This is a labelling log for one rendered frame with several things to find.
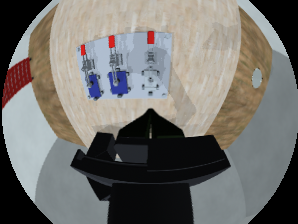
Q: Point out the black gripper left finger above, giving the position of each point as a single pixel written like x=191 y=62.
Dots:
x=139 y=127

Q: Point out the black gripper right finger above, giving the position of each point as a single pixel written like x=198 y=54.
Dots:
x=163 y=128

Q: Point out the grey toggle clamp with red handle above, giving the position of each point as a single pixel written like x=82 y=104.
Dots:
x=89 y=65

